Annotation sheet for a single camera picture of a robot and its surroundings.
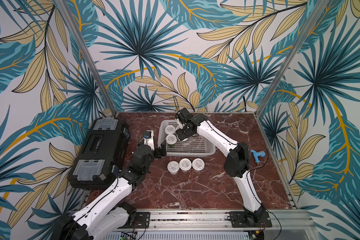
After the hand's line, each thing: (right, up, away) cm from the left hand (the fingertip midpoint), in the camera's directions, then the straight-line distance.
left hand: (157, 142), depth 79 cm
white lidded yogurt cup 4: (+15, -14, +7) cm, 21 cm away
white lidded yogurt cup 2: (+6, 0, +17) cm, 18 cm away
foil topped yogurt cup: (+8, -15, +8) cm, 19 cm away
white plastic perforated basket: (+22, -5, +22) cm, 31 cm away
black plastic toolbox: (-28, -6, -1) cm, 29 cm away
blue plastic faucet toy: (+61, -10, +17) cm, 64 cm away
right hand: (+14, +4, +14) cm, 20 cm away
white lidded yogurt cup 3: (+14, +1, +6) cm, 15 cm away
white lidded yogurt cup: (+5, +6, +21) cm, 23 cm away
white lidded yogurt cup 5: (+22, -13, +7) cm, 27 cm away
